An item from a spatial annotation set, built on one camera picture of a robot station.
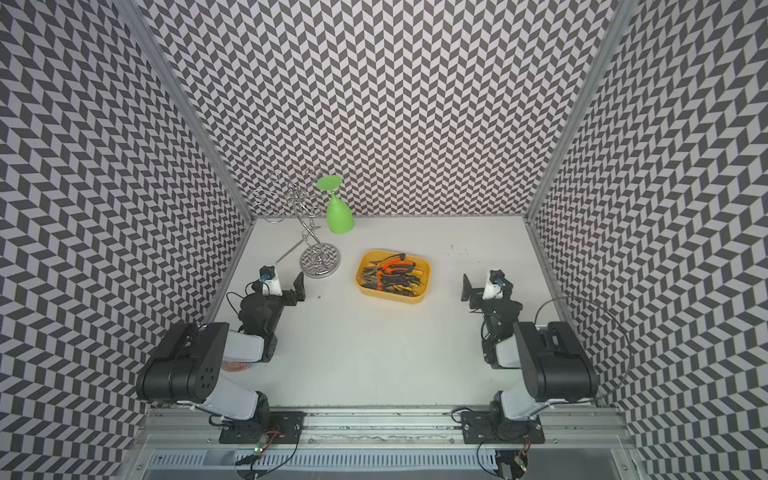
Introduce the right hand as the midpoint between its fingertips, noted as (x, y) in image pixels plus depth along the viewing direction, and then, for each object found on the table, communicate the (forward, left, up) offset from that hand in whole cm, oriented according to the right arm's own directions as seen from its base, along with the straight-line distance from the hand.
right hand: (480, 278), depth 89 cm
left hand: (+2, +59, +1) cm, 59 cm away
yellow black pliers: (+1, +24, -4) cm, 24 cm away
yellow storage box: (+11, +31, -3) cm, 33 cm away
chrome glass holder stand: (+14, +53, -8) cm, 56 cm away
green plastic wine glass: (+14, +42, +13) cm, 47 cm away
